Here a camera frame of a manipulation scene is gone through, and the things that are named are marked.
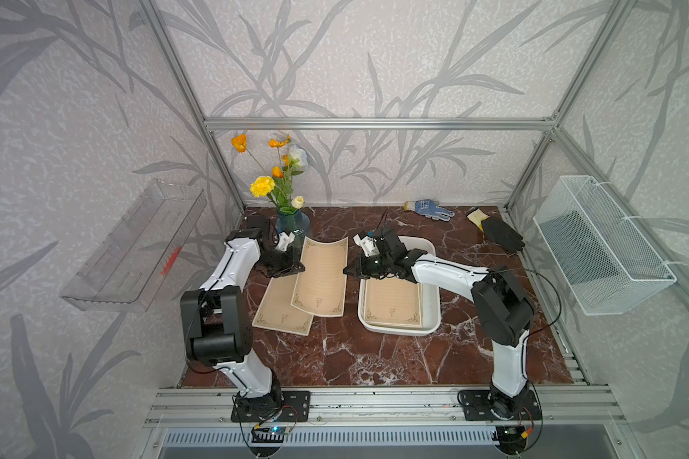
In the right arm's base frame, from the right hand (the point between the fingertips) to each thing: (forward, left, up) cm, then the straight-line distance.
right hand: (342, 270), depth 87 cm
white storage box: (-4, -29, -12) cm, 31 cm away
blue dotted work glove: (+37, -34, -12) cm, 52 cm away
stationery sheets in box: (-6, -16, -11) cm, 20 cm away
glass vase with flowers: (+24, +21, +14) cm, 35 cm away
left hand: (+1, +12, +1) cm, 12 cm away
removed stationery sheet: (-5, +7, -4) cm, 9 cm away
